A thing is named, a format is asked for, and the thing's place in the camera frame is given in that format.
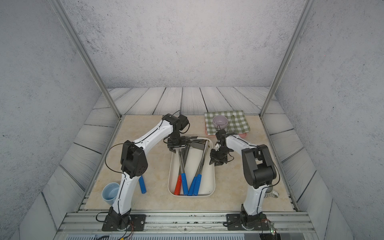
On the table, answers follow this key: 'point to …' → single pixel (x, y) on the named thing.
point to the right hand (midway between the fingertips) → (212, 163)
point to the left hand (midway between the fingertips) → (184, 151)
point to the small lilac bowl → (221, 120)
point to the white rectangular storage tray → (194, 158)
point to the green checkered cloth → (237, 123)
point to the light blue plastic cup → (109, 192)
